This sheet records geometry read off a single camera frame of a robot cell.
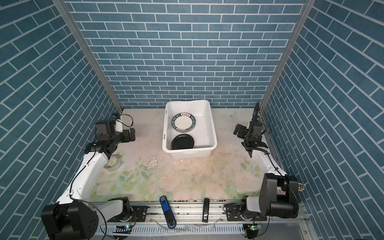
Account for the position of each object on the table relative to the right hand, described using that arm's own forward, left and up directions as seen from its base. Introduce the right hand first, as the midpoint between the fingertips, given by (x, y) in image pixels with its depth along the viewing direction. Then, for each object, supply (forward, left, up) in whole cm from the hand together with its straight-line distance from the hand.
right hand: (242, 126), depth 89 cm
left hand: (-12, +65, +6) cm, 67 cm away
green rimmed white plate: (+12, +39, -14) cm, 44 cm away
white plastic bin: (+5, +23, -17) cm, 30 cm away
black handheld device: (-43, +19, -15) cm, 50 cm away
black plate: (-6, +37, -13) cm, 39 cm away
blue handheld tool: (-49, +36, -12) cm, 62 cm away
